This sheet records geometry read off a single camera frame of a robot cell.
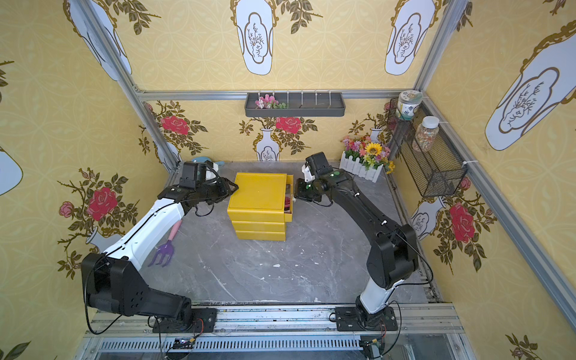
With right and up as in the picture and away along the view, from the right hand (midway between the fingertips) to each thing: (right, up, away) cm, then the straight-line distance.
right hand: (301, 189), depth 85 cm
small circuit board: (-39, -49, -13) cm, 64 cm away
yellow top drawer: (-5, -9, -7) cm, 13 cm away
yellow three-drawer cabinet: (-14, -6, -9) cm, 17 cm away
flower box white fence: (+30, +14, +18) cm, 38 cm away
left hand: (-28, +1, 0) cm, 28 cm away
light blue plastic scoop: (-51, +15, +37) cm, 65 cm away
